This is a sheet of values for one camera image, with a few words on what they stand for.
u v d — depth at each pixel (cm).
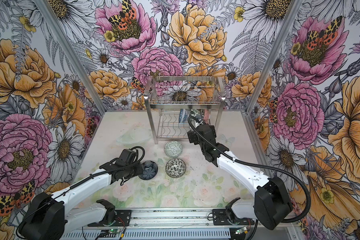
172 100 119
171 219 76
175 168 90
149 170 89
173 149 99
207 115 105
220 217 74
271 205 41
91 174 54
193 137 75
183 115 103
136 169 78
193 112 112
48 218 40
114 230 71
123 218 74
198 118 70
